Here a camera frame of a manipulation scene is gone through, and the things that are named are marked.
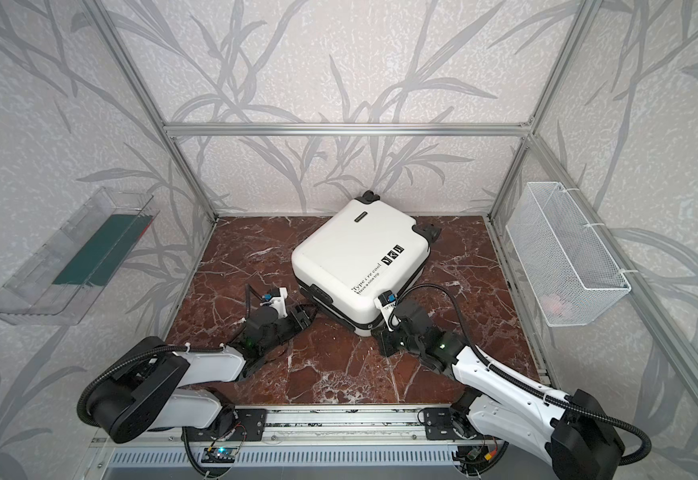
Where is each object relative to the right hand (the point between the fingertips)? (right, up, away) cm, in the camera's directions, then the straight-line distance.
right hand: (372, 323), depth 80 cm
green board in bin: (-58, +20, -17) cm, 63 cm away
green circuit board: (-37, -29, -9) cm, 48 cm away
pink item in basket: (+44, +7, -8) cm, 45 cm away
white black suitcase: (-5, +18, +2) cm, 19 cm away
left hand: (-15, +4, +6) cm, 17 cm away
